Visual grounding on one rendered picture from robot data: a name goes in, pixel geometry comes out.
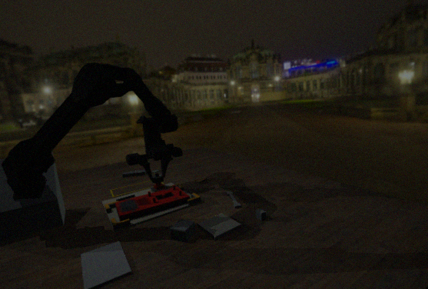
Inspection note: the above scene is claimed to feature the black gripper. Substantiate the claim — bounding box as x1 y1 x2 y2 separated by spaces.
126 135 183 181

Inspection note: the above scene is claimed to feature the black wheel with grey hub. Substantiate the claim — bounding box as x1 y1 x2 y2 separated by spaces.
153 174 164 184

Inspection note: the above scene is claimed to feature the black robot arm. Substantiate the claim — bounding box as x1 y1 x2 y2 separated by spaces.
2 62 178 200

